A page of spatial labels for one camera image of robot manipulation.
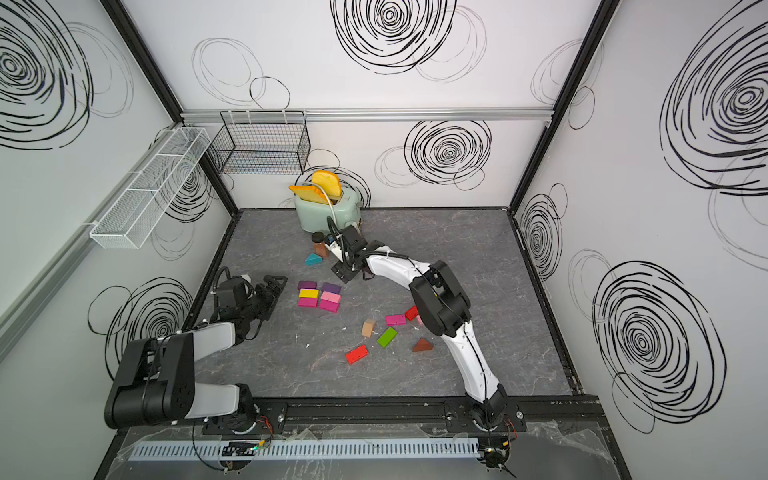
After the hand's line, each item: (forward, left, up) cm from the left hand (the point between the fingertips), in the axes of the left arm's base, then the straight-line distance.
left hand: (280, 286), depth 92 cm
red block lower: (-18, -25, -5) cm, 32 cm away
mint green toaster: (+26, -6, +5) cm, 27 cm away
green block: (-13, -34, -4) cm, 36 cm away
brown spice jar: (+16, -9, +1) cm, 18 cm away
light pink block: (0, -15, -5) cm, 16 cm away
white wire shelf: (+4, +30, +27) cm, 41 cm away
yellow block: (+1, -8, -5) cm, 9 cm away
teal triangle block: (+13, -7, -3) cm, 15 cm away
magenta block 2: (-3, -15, -6) cm, 16 cm away
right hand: (+10, -21, +1) cm, 23 cm away
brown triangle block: (-16, -44, -4) cm, 47 cm away
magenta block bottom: (-8, -36, -4) cm, 37 cm away
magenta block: (-3, -8, -5) cm, 10 cm away
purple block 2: (+3, -15, -5) cm, 16 cm away
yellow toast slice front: (+26, -6, +16) cm, 31 cm away
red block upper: (-6, -41, -4) cm, 41 cm away
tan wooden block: (-10, -28, -5) cm, 30 cm away
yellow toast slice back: (+33, -12, +15) cm, 38 cm away
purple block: (+4, -7, -5) cm, 9 cm away
